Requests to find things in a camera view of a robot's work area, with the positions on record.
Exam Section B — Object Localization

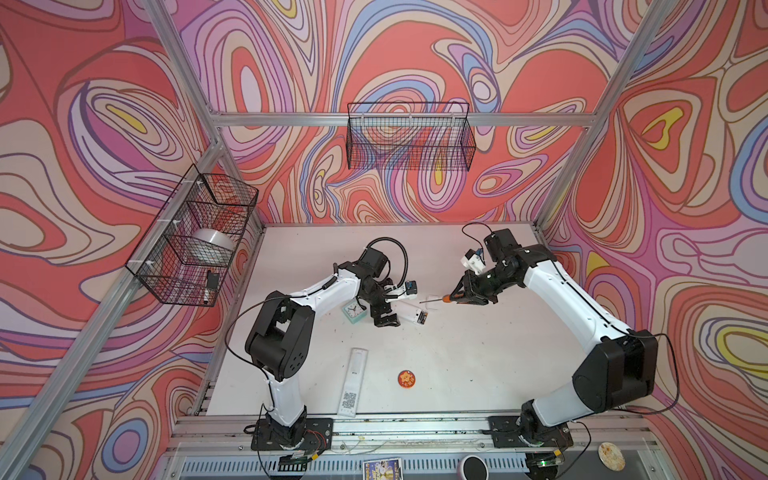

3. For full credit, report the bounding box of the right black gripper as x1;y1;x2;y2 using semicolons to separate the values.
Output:
448;265;518;307

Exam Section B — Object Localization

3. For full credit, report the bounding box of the orange black screwdriver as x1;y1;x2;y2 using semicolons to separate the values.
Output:
419;295;457;304

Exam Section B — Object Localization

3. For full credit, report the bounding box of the small white remote control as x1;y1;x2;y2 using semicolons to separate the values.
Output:
392;301;428;325

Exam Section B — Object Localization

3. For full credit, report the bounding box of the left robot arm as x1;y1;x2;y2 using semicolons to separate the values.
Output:
244;237;418;449

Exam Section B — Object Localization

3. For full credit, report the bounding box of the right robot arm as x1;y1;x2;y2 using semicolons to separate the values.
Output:
444;229;659;447

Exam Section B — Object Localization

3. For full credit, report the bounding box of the long white remote control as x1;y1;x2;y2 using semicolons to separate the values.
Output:
337;348;368;418

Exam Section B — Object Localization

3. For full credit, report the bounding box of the mint green alarm clock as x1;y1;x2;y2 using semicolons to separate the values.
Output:
341;299;368;324

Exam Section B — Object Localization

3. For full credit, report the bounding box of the red round badge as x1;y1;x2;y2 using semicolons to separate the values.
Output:
397;370;416;389

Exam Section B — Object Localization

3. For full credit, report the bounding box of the small black item in basket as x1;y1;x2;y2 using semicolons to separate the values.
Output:
205;270;220;295

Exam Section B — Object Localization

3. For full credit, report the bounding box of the white roll in basket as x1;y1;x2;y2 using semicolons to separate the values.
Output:
188;228;235;266

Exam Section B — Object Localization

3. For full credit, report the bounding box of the colourful printed card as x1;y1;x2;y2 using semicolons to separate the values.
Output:
363;458;403;480

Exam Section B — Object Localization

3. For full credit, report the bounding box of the beige round disc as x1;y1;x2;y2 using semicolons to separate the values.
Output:
597;442;626;472

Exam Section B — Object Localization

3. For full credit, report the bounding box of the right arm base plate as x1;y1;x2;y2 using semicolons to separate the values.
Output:
485;415;574;449

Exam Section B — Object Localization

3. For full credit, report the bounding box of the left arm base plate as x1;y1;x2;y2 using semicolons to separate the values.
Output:
250;416;334;452

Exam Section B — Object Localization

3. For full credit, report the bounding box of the back black wire basket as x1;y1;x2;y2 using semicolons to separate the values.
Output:
346;100;476;172

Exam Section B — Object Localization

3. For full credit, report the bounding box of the black wire basket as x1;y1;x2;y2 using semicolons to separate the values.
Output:
346;100;476;172
125;165;259;307

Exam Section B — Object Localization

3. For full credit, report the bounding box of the left black wire basket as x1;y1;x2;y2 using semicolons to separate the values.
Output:
125;165;259;307

